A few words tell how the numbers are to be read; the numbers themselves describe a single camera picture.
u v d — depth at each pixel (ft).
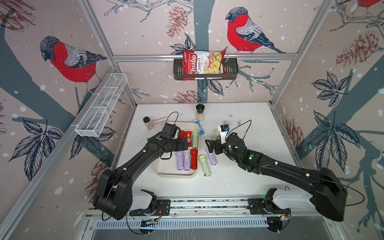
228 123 3.42
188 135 3.19
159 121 3.62
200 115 3.49
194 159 2.86
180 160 2.87
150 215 2.33
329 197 1.33
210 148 2.30
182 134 3.27
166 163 2.96
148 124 3.33
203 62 2.87
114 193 1.32
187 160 2.85
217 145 2.25
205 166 2.79
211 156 2.92
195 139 3.16
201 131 3.30
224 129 2.22
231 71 3.07
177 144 2.50
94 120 2.34
